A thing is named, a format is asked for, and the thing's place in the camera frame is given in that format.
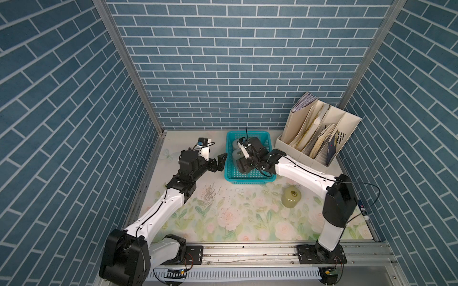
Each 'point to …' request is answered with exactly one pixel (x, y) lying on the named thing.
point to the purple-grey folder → (305, 100)
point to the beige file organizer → (315, 134)
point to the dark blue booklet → (331, 149)
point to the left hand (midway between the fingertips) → (223, 152)
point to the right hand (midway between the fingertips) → (244, 161)
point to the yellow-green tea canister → (290, 196)
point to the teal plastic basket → (232, 173)
